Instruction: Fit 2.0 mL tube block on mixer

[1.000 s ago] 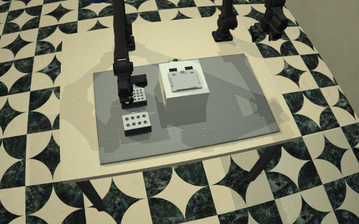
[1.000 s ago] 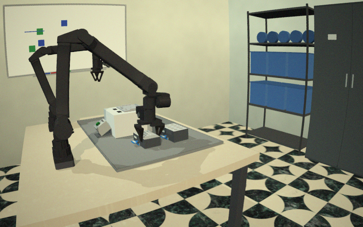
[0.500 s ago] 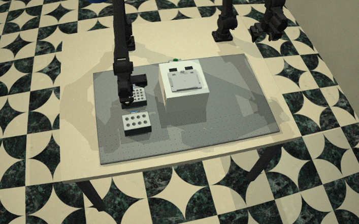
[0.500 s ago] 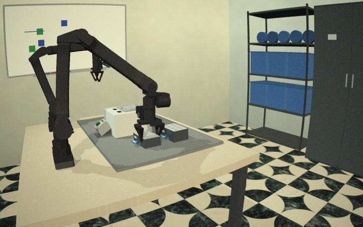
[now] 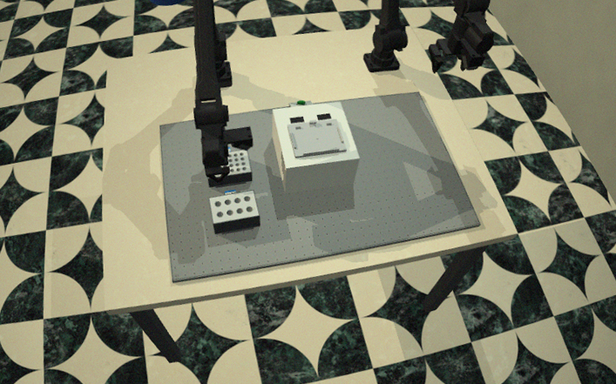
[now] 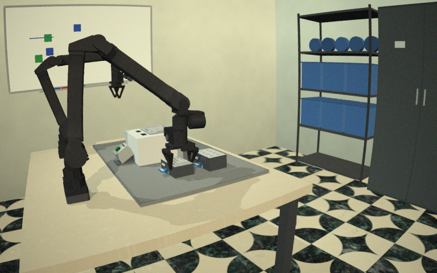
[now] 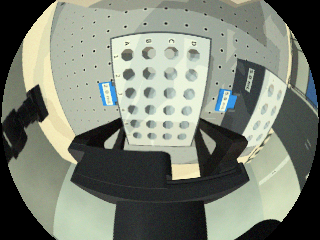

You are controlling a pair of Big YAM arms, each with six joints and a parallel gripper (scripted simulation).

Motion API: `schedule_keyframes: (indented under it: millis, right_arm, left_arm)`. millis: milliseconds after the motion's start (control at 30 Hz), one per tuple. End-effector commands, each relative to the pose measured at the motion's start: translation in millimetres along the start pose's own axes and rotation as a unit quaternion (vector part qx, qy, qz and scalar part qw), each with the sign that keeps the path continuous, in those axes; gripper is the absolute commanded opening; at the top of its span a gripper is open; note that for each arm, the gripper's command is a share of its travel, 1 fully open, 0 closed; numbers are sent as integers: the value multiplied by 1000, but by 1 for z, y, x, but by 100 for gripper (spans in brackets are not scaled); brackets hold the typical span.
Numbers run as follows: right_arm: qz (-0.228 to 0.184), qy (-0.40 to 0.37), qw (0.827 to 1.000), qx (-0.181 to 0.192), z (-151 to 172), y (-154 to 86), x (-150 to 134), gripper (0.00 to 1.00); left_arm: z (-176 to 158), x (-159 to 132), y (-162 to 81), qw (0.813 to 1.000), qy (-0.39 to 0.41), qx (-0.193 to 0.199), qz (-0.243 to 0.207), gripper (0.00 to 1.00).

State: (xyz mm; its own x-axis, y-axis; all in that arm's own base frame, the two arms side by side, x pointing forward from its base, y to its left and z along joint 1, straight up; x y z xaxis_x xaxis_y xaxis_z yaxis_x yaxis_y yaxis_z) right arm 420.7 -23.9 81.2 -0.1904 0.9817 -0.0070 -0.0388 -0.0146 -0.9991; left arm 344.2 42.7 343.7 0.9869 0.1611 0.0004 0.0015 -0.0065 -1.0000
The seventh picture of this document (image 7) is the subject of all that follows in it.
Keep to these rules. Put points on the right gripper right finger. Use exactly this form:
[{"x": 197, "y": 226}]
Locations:
[{"x": 229, "y": 146}]

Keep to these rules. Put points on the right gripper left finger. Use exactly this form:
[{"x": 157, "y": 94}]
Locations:
[{"x": 96, "y": 137}]

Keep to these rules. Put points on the white box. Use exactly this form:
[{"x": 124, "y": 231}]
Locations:
[{"x": 86, "y": 3}]

